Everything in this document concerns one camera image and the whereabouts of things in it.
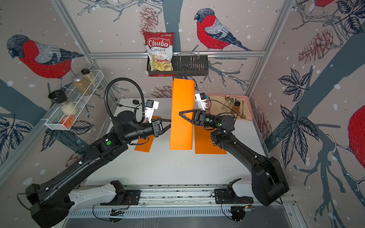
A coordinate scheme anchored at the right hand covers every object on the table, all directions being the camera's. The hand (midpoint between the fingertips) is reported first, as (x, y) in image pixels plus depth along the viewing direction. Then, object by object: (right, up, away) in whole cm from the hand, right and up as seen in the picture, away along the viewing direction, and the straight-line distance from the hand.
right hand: (180, 117), depth 58 cm
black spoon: (-41, +10, +60) cm, 73 cm away
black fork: (-53, +7, +60) cm, 80 cm away
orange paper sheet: (+10, -12, +3) cm, 16 cm away
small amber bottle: (+41, +5, +49) cm, 64 cm away
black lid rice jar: (-56, +4, +10) cm, 57 cm away
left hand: (-1, -1, -1) cm, 2 cm away
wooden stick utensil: (+49, +6, +56) cm, 75 cm away
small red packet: (-54, -2, +8) cm, 55 cm away
